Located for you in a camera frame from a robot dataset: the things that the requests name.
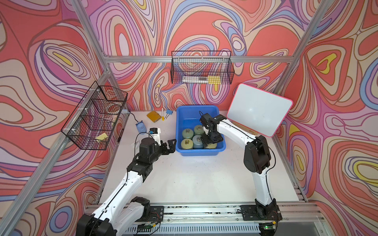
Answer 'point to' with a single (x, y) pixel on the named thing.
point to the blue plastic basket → (188, 117)
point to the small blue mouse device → (141, 127)
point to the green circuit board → (144, 228)
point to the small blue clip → (169, 112)
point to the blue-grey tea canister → (197, 143)
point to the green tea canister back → (199, 129)
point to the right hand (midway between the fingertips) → (211, 146)
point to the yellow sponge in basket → (102, 136)
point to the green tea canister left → (187, 133)
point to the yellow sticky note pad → (153, 116)
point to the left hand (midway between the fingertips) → (170, 141)
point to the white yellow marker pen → (163, 117)
